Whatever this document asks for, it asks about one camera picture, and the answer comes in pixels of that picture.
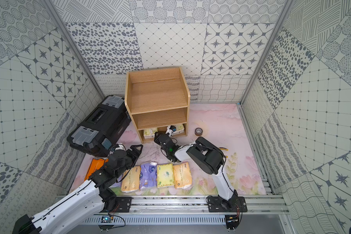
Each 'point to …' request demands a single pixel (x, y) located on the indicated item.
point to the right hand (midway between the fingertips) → (155, 134)
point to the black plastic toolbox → (95, 135)
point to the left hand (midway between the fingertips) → (141, 146)
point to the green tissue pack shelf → (165, 175)
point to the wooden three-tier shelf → (158, 99)
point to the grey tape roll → (198, 131)
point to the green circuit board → (106, 219)
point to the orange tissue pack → (95, 164)
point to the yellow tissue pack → (182, 175)
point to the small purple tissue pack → (148, 177)
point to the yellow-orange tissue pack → (130, 180)
